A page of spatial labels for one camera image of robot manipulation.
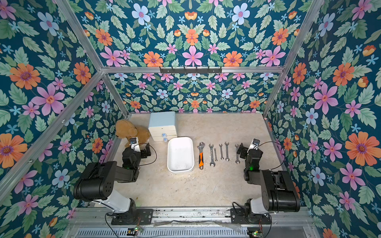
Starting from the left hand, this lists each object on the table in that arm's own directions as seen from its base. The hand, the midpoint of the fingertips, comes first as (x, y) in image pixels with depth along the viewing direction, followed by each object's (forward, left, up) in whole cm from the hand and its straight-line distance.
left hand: (141, 142), depth 93 cm
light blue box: (+7, -14, +6) cm, 17 cm away
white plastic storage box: (-6, -24, -8) cm, 26 cm away
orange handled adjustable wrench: (-14, -37, -8) cm, 40 cm away
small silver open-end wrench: (-11, -51, -9) cm, 53 cm away
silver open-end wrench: (-13, -44, -9) cm, 47 cm away
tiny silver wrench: (-4, -47, -8) cm, 48 cm away
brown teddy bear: (+4, +7, +10) cm, 12 cm away
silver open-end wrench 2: (-14, -60, -8) cm, 62 cm away
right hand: (-7, -68, 0) cm, 69 cm away
